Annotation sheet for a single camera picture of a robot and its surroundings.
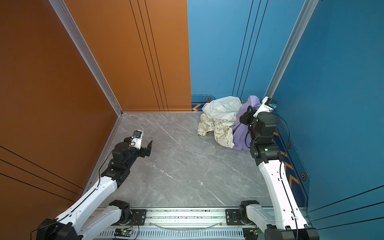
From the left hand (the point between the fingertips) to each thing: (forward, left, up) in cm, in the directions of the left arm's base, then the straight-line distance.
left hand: (143, 137), depth 81 cm
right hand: (+3, -52, +21) cm, 56 cm away
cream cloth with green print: (+10, -45, -5) cm, 47 cm away
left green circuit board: (-41, +4, -21) cm, 46 cm away
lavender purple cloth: (+2, -53, +4) cm, 53 cm away
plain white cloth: (+36, -51, -11) cm, 63 cm away
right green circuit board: (-40, -58, -19) cm, 73 cm away
